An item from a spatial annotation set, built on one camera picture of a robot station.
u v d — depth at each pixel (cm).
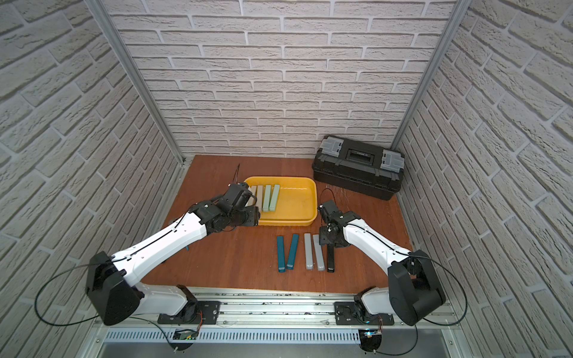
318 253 85
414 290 42
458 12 70
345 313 74
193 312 68
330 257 85
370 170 94
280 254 85
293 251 86
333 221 62
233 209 59
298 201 103
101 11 70
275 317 74
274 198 100
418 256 44
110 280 39
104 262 41
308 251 85
